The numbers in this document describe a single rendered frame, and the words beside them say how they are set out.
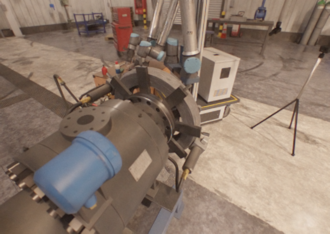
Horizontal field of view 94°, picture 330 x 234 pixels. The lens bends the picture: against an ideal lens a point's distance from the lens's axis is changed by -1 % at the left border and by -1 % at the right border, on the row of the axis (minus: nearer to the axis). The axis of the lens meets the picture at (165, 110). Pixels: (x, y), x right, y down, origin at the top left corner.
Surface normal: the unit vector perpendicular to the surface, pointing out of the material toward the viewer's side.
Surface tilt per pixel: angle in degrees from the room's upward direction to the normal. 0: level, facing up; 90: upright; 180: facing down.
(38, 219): 29
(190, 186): 0
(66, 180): 41
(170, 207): 0
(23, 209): 7
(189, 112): 90
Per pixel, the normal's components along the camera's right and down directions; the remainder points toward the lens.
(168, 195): 0.00, -0.82
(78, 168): 0.49, -0.53
